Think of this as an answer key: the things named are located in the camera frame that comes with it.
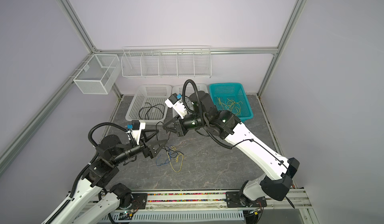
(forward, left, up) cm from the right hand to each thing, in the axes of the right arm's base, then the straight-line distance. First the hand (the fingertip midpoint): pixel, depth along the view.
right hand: (163, 129), depth 57 cm
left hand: (0, +2, -8) cm, 8 cm away
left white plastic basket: (+55, +23, -35) cm, 69 cm away
